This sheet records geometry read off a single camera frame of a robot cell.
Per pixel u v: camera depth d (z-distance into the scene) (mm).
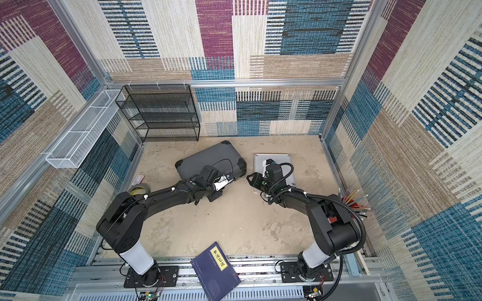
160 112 1083
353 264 729
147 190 966
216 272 747
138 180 1019
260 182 813
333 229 456
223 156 1045
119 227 457
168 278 732
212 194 797
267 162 867
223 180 801
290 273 728
